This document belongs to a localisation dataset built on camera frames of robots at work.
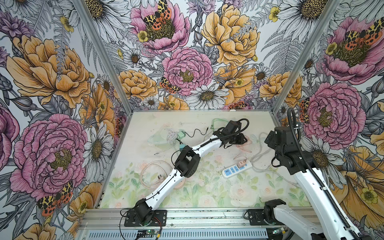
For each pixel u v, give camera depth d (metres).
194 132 1.08
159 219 0.74
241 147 0.95
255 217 0.74
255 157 0.97
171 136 1.03
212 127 1.12
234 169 0.88
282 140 0.55
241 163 0.85
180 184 0.83
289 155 0.50
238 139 0.92
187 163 0.69
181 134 1.05
